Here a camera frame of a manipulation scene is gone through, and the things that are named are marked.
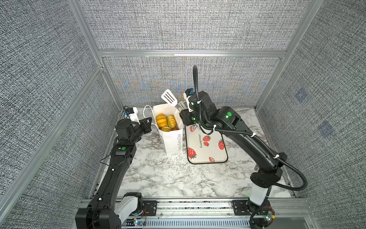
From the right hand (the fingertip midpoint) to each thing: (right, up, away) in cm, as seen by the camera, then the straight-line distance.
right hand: (184, 111), depth 68 cm
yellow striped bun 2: (-11, -9, +20) cm, 24 cm away
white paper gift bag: (-6, -16, +12) cm, 21 cm away
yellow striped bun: (-13, -4, +19) cm, 24 cm away
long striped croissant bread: (-7, -5, +16) cm, 18 cm away
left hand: (-17, -3, +7) cm, 18 cm away
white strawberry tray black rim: (+13, -23, +28) cm, 38 cm away
